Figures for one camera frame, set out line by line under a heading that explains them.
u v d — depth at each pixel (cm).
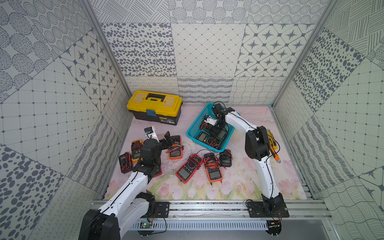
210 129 93
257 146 61
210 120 95
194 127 99
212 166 84
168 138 75
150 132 69
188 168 83
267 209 65
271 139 100
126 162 86
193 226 70
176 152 91
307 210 76
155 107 96
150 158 61
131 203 50
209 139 98
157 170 85
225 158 88
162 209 74
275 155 93
